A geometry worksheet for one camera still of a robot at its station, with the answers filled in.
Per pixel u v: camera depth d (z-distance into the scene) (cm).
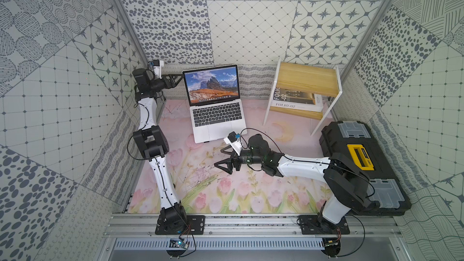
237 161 69
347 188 45
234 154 69
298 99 94
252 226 75
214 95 101
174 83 86
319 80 84
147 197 82
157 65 85
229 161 66
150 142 66
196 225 73
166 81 85
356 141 82
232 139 68
